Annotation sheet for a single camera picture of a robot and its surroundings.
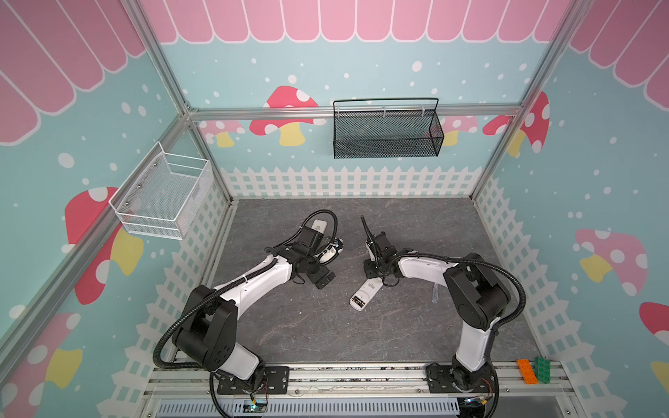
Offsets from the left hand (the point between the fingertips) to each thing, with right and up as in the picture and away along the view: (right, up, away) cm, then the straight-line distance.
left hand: (320, 269), depth 88 cm
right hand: (+17, -1, +9) cm, 19 cm away
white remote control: (+16, -8, +1) cm, 18 cm away
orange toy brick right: (+62, -28, -13) cm, 69 cm away
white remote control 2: (-2, +15, +19) cm, 24 cm away
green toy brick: (+66, -26, -13) cm, 72 cm away
